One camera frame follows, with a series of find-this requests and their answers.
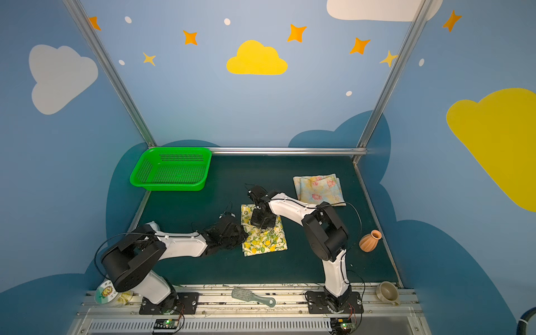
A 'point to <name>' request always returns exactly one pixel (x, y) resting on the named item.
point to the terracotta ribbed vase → (368, 243)
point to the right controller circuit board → (342, 326)
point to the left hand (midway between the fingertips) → (254, 235)
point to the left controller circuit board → (166, 324)
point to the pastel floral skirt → (318, 188)
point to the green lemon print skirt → (262, 241)
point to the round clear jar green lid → (106, 294)
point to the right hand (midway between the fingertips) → (259, 224)
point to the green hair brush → (242, 294)
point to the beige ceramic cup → (387, 292)
